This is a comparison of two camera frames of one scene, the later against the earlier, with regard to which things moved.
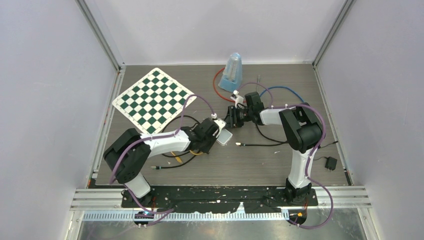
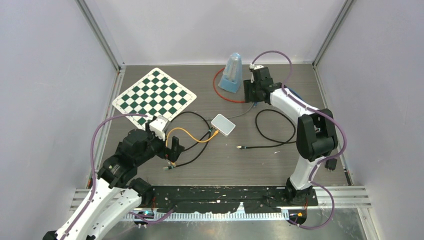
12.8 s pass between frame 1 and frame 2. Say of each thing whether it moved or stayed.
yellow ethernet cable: moved
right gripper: moved
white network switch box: moved
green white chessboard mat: stayed
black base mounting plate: stayed
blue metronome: stayed
